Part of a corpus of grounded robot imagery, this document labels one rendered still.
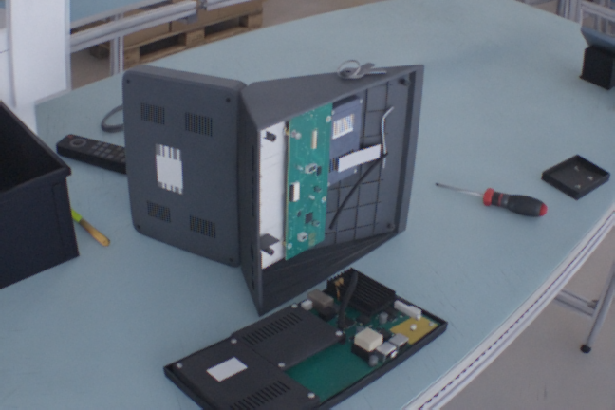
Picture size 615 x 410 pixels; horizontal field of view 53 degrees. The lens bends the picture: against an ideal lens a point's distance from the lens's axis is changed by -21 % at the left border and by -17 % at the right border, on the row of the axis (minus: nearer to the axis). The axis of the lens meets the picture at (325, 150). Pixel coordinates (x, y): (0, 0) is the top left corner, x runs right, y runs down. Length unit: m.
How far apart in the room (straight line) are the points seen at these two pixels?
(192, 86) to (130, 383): 0.31
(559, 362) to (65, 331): 1.78
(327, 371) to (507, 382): 1.51
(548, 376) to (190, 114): 1.66
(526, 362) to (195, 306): 1.60
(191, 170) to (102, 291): 0.18
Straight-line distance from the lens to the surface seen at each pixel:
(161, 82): 0.74
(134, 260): 0.82
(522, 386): 2.13
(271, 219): 0.71
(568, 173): 1.09
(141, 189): 0.82
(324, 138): 0.71
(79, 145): 1.05
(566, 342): 2.34
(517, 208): 0.94
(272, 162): 0.68
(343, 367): 0.66
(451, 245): 0.87
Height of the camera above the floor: 1.47
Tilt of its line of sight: 26 degrees down
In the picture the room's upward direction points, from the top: 3 degrees clockwise
